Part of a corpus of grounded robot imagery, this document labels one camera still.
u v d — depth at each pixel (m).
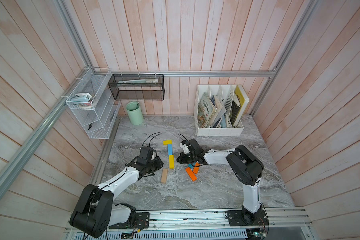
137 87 1.05
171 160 0.95
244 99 0.93
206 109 1.03
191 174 0.89
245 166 0.53
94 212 0.41
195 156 0.78
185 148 0.88
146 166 0.67
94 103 0.73
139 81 0.90
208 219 0.76
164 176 0.88
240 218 0.70
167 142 1.04
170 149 1.00
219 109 0.98
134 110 1.04
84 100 0.69
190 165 0.86
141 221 0.73
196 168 0.90
